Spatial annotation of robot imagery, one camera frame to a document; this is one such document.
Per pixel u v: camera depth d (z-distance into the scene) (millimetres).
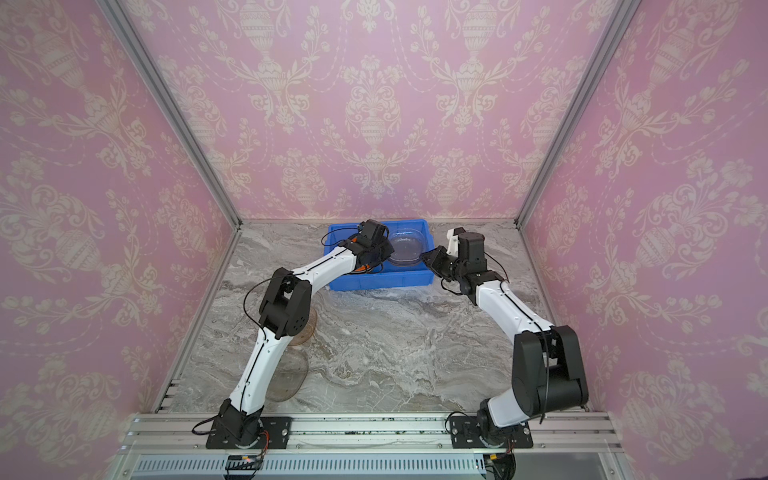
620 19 689
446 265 777
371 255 846
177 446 730
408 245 1091
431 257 781
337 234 920
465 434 729
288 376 833
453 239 813
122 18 702
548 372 454
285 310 620
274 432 744
